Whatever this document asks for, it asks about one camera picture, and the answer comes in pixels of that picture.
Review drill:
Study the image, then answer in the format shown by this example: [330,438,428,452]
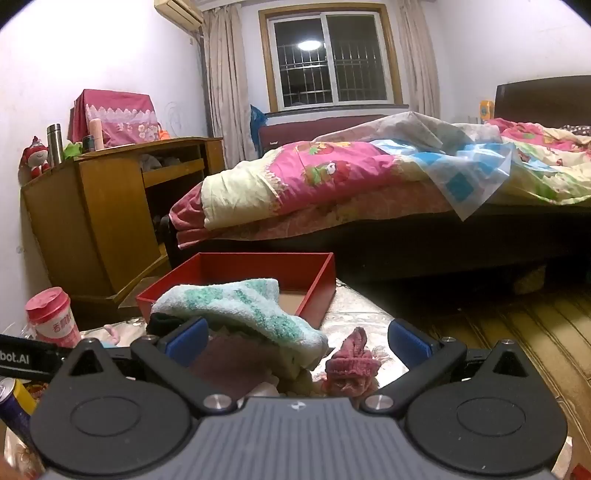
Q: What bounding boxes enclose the dark bed frame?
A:
[163,202,591,286]

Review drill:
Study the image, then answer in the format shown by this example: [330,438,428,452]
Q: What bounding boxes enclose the blue checked white blanket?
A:
[314,111,528,221]

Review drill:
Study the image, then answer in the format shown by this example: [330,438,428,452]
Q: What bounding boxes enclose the bed with colourful quilts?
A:
[169,117,591,251]

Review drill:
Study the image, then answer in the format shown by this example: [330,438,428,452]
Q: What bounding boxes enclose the green white towel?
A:
[150,278,329,371]

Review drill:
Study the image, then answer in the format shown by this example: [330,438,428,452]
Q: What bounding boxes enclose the pig plush toy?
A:
[99,323,123,347]

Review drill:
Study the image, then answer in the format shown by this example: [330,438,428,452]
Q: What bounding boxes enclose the santa doll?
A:
[19,136,51,179]

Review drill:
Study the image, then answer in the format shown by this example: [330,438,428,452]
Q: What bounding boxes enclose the wooden desk cabinet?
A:
[20,136,225,315]

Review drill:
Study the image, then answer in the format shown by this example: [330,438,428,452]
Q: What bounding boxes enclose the blue bag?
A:
[250,104,269,149]

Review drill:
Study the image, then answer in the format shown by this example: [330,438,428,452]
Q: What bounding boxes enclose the beige curtain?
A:
[398,0,443,121]
[202,6,257,163]

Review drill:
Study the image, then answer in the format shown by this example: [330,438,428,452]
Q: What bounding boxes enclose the pink lidded cup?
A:
[25,287,82,350]

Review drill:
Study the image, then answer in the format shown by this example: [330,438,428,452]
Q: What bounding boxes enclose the grey cloth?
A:
[140,154,182,170]

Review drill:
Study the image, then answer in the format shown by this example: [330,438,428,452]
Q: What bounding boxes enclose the red box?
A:
[136,252,337,320]

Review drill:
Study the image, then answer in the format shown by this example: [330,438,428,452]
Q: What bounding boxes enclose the pink knit hat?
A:
[324,327,385,396]

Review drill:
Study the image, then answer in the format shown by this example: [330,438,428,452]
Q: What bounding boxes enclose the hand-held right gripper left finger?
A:
[51,316,238,418]

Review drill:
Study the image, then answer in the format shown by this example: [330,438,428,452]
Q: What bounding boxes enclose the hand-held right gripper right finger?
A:
[359,318,539,417]

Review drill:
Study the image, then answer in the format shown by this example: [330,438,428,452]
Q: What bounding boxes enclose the patterned table cover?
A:
[78,277,417,402]

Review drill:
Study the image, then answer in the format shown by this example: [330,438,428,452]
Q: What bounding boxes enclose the dark headboard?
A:
[494,75,591,128]

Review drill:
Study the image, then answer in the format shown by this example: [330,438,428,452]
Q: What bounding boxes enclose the pink lace-trimmed cover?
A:
[68,89,161,149]

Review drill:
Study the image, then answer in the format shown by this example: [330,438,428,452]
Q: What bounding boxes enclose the black sock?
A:
[146,312,188,339]

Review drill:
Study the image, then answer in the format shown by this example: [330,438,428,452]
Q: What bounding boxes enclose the air conditioner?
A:
[154,0,204,27]

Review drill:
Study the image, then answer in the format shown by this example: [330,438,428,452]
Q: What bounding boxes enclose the maroon sofa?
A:
[257,114,389,160]

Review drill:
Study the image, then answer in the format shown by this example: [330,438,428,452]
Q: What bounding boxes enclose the barred window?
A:
[258,4,405,113]

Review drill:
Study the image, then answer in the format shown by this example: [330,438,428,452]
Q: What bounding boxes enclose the steel thermos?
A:
[46,123,66,167]

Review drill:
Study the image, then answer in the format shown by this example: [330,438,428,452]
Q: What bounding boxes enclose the drink can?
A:
[0,376,38,445]

